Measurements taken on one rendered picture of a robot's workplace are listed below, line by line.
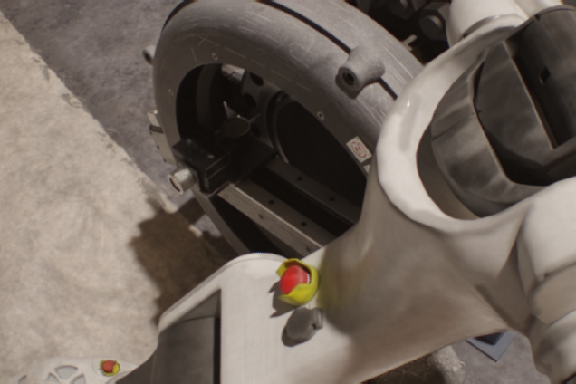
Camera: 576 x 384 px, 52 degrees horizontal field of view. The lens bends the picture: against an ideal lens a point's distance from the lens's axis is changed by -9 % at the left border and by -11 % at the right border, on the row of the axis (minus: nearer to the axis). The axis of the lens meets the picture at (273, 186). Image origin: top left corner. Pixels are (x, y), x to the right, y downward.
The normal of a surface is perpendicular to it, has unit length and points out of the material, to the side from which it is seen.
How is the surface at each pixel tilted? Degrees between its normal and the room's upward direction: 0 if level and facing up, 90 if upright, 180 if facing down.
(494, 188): 46
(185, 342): 24
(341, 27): 14
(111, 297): 0
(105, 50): 0
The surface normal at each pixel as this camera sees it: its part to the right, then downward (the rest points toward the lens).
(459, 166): -0.65, -0.13
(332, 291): -0.83, -0.35
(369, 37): 0.16, -0.44
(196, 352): -0.30, -0.62
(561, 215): -0.61, -0.51
